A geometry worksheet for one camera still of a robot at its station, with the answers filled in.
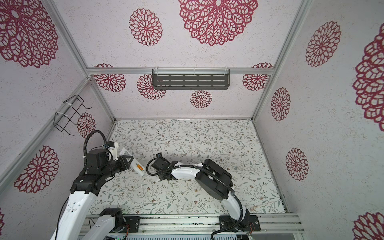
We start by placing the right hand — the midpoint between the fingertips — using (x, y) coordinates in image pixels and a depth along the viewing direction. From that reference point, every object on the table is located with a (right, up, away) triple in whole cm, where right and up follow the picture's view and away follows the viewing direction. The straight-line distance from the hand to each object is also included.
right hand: (163, 170), depth 92 cm
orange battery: (-10, +5, -14) cm, 18 cm away
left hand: (-13, +9, -17) cm, 23 cm away
